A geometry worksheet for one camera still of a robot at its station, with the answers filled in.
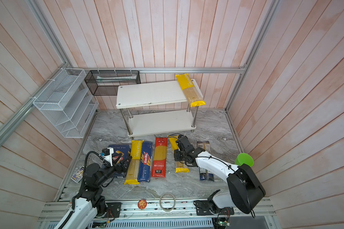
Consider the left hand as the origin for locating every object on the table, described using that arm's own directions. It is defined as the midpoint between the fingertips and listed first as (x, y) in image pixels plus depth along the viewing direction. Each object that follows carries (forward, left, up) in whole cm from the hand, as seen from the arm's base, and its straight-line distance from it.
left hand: (127, 158), depth 80 cm
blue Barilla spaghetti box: (-1, -10, -9) cm, 13 cm away
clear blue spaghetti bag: (-6, -46, -10) cm, 47 cm away
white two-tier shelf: (+30, -16, +22) cm, 40 cm away
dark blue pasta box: (0, +5, -3) cm, 5 cm away
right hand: (+6, -29, -6) cm, 30 cm away
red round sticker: (-21, -10, -12) cm, 26 cm away
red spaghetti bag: (-2, -18, -11) cm, 21 cm away
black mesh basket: (+54, +26, +13) cm, 61 cm away
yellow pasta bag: (-5, -30, -2) cm, 31 cm away
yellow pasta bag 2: (-8, -2, -10) cm, 13 cm away
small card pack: (-7, +31, -11) cm, 34 cm away
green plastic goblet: (-1, -65, +2) cm, 66 cm away
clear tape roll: (-24, -23, -12) cm, 35 cm away
